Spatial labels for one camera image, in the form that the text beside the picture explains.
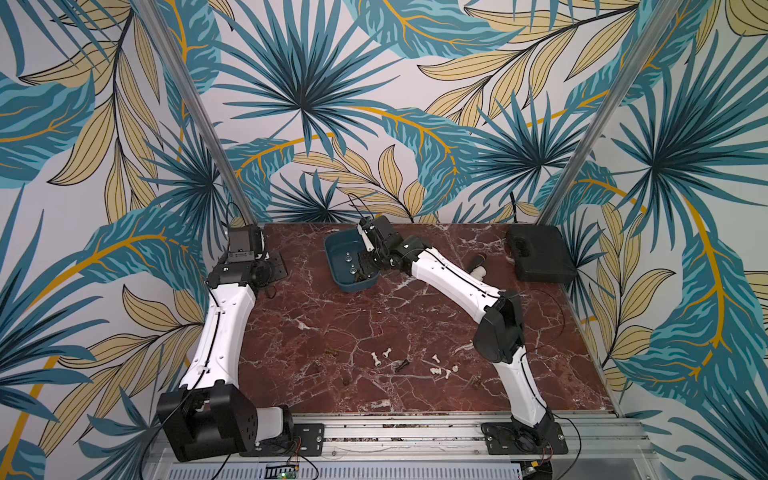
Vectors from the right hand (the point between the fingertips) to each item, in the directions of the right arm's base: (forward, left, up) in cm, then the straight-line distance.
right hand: (363, 257), depth 88 cm
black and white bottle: (+6, -38, -15) cm, 41 cm away
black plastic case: (+10, -62, -13) cm, 64 cm away
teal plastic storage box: (+15, +9, -15) cm, 23 cm away
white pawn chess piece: (-23, -6, -17) cm, 29 cm away
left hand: (-7, +23, +5) cm, 25 cm away
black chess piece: (-25, -11, -17) cm, 32 cm away
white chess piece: (-25, -3, -17) cm, 30 cm away
